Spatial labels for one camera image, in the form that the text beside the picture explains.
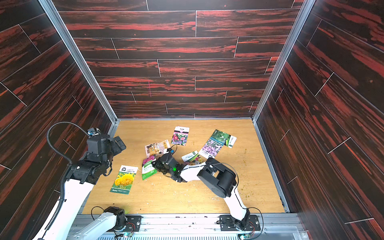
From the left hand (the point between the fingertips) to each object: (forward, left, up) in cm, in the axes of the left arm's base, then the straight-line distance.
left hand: (114, 142), depth 72 cm
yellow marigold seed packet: (-8, +3, -29) cm, 30 cm away
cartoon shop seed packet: (+15, -13, -27) cm, 34 cm away
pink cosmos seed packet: (+16, -51, -27) cm, 60 cm away
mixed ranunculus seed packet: (+8, -38, -28) cm, 48 cm away
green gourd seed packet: (+25, -61, -28) cm, 71 cm away
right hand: (+2, -14, -20) cm, 25 cm away
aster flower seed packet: (+28, -29, -29) cm, 49 cm away
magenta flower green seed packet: (-4, -12, -22) cm, 25 cm away
